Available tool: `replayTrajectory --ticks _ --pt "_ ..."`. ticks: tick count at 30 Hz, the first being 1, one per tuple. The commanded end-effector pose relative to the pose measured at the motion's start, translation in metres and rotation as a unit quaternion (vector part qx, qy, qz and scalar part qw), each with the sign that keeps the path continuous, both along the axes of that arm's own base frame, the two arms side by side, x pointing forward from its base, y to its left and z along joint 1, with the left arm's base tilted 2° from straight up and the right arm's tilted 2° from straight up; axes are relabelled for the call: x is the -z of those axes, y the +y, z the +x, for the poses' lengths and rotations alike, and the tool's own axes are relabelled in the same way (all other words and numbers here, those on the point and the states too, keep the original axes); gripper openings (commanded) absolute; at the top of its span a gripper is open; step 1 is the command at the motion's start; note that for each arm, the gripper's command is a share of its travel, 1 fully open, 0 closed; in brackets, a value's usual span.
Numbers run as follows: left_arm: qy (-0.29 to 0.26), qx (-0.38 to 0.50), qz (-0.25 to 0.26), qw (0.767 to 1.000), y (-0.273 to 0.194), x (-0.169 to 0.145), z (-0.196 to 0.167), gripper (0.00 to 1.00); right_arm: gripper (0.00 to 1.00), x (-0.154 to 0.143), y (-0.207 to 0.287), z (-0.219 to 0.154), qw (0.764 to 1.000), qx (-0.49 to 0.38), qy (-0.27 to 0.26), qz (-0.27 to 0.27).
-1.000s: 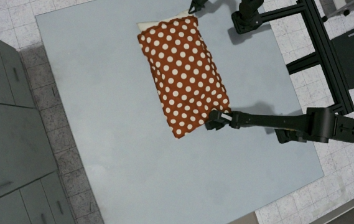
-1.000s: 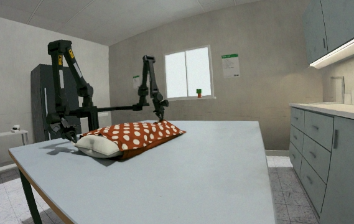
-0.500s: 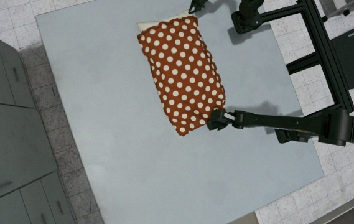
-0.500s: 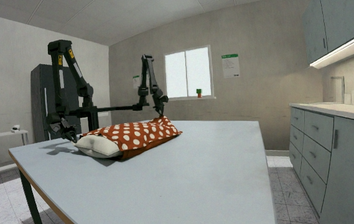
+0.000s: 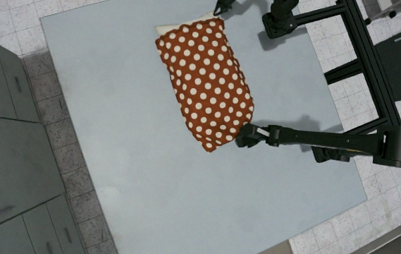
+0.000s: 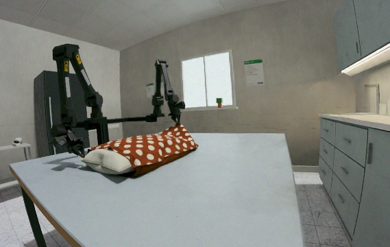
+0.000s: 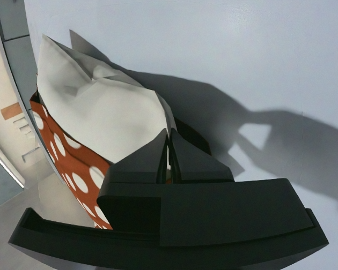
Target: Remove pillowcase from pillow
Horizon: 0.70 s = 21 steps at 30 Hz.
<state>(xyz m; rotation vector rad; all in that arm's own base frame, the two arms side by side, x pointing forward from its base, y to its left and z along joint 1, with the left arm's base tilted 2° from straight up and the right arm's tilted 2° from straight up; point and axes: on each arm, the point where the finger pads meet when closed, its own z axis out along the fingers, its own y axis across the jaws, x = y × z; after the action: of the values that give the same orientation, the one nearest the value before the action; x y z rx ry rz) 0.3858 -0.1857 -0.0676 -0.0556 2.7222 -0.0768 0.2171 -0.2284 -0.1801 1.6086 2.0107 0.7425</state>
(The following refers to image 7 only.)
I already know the brown polka-dot pillowcase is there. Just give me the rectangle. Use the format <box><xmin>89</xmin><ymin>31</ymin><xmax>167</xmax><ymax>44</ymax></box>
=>
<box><xmin>30</xmin><ymin>85</ymin><xmax>212</xmax><ymax>230</ymax></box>

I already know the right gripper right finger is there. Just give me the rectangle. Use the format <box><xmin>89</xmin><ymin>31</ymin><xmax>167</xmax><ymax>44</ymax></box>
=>
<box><xmin>170</xmin><ymin>127</ymin><xmax>235</xmax><ymax>184</ymax></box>

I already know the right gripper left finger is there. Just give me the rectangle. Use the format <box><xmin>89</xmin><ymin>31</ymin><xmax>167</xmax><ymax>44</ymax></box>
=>
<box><xmin>102</xmin><ymin>128</ymin><xmax>167</xmax><ymax>184</ymax></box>

